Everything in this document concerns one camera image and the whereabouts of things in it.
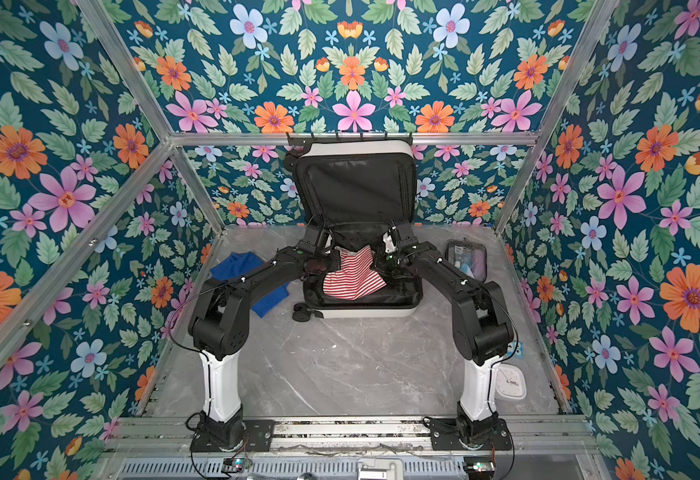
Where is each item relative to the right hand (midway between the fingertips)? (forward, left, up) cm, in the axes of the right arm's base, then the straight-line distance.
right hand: (371, 262), depth 93 cm
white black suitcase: (+16, +4, +17) cm, 23 cm away
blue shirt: (+7, +48, -9) cm, 49 cm away
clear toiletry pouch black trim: (+14, -37, -13) cm, 41 cm away
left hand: (+4, +8, 0) cm, 9 cm away
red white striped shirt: (-2, +5, -6) cm, 8 cm away
